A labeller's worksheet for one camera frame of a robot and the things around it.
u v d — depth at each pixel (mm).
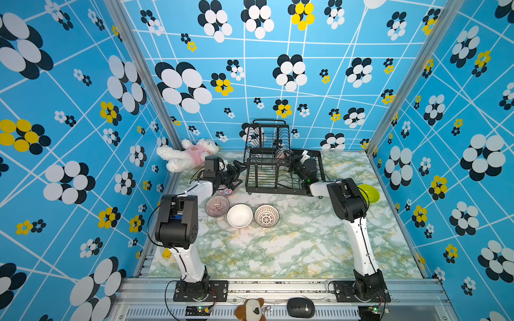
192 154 1052
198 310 720
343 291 736
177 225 500
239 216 920
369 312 707
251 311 675
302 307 681
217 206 956
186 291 677
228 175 852
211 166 754
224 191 1014
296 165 951
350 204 628
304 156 990
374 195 987
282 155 994
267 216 917
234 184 914
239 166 860
